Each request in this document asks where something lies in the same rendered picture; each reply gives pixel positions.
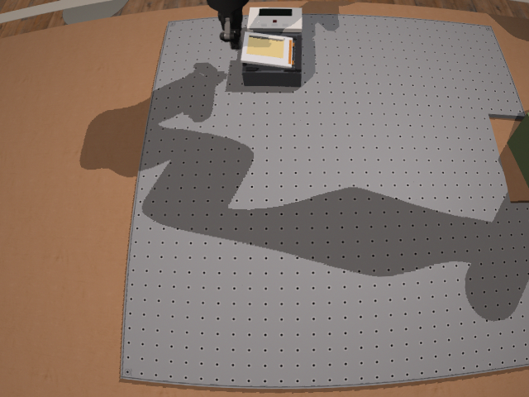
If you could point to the black dock with white console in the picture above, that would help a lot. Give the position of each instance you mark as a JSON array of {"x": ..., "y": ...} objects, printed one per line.
[{"x": 277, "y": 21}]

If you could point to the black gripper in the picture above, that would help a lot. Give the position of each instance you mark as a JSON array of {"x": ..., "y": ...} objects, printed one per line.
[{"x": 231, "y": 19}]

